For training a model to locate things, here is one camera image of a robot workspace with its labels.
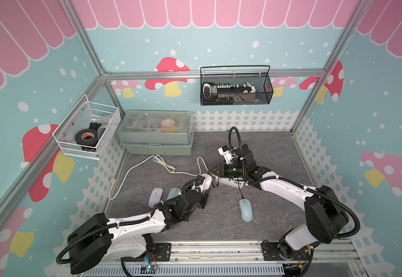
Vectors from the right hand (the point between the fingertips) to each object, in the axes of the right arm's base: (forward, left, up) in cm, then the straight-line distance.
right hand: (208, 169), depth 80 cm
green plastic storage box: (+29, +30, -4) cm, 42 cm away
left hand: (-6, +2, -8) cm, 10 cm away
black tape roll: (+6, +50, +17) cm, 53 cm away
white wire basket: (+21, +58, +16) cm, 64 cm away
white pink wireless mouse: (-5, +1, -3) cm, 6 cm away
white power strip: (-7, -10, +2) cm, 12 cm away
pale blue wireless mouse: (-13, -18, -17) cm, 28 cm away
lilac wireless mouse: (-5, +28, -16) cm, 33 cm away
